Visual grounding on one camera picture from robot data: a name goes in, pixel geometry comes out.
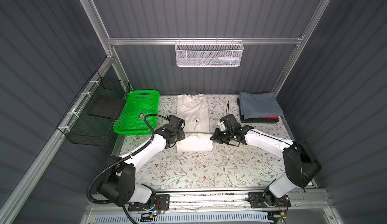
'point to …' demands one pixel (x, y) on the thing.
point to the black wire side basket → (91, 119)
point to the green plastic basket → (138, 104)
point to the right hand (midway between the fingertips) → (211, 139)
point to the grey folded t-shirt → (259, 104)
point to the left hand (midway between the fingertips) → (180, 133)
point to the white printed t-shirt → (194, 108)
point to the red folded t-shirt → (270, 117)
